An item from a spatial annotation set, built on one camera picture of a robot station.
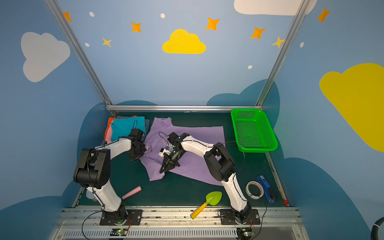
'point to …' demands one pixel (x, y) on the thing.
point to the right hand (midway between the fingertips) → (162, 172)
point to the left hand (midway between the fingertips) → (144, 153)
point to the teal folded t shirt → (122, 127)
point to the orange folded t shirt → (109, 121)
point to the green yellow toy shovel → (211, 198)
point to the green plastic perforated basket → (253, 133)
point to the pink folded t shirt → (108, 136)
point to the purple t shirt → (192, 165)
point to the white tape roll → (252, 196)
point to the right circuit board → (244, 232)
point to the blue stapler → (263, 180)
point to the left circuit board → (118, 232)
